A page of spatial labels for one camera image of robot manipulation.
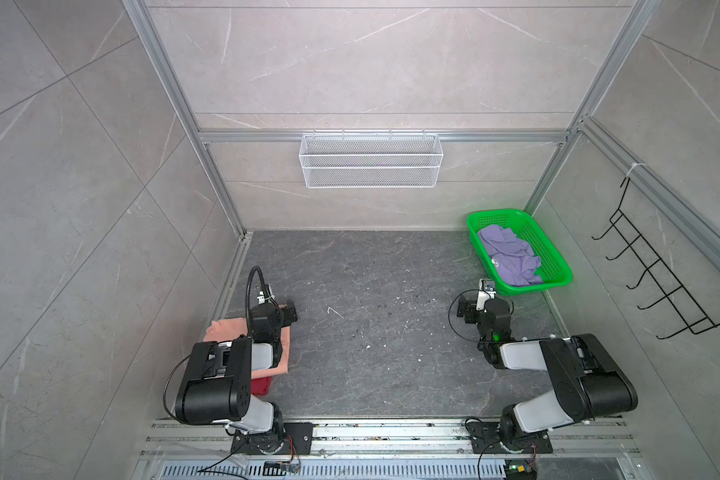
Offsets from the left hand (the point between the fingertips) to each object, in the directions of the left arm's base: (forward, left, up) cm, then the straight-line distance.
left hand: (271, 296), depth 93 cm
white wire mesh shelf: (+39, -33, +24) cm, 56 cm away
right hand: (-1, -66, +1) cm, 66 cm away
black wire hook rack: (-26, -95, +28) cm, 102 cm away
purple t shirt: (+17, -86, -4) cm, 88 cm away
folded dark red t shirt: (-26, 0, -4) cm, 26 cm away
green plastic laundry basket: (+7, -96, 0) cm, 96 cm away
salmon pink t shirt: (-9, +14, -4) cm, 17 cm away
